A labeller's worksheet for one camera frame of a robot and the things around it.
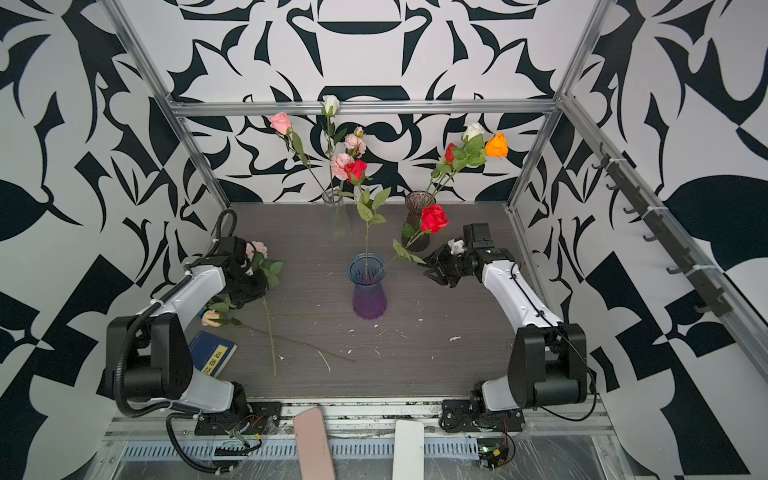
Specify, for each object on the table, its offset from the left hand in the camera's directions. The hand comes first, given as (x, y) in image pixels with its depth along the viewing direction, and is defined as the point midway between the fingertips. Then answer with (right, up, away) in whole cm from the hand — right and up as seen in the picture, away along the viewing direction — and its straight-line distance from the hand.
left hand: (263, 287), depth 89 cm
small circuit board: (+61, -35, -18) cm, 73 cm away
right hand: (+46, +8, -7) cm, 47 cm away
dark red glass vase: (+45, +26, +7) cm, 52 cm away
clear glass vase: (+19, +19, +15) cm, 31 cm away
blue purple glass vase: (+31, +6, -8) cm, 33 cm away
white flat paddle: (+41, -31, -23) cm, 57 cm away
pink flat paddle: (+20, -32, -22) cm, 44 cm away
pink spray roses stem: (+27, +41, 0) cm, 49 cm away
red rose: (+53, +35, -2) cm, 63 cm away
